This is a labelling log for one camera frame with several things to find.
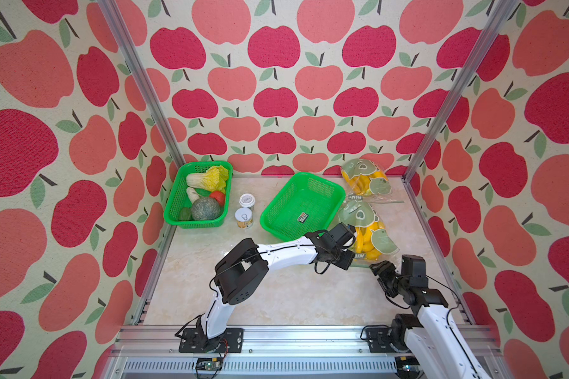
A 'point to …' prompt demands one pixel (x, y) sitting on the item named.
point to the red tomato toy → (219, 196)
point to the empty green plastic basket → (304, 204)
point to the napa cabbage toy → (214, 178)
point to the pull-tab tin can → (243, 217)
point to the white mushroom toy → (192, 194)
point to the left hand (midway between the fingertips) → (354, 268)
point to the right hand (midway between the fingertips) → (375, 274)
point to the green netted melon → (205, 208)
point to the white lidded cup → (247, 200)
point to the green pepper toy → (185, 214)
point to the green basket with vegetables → (200, 196)
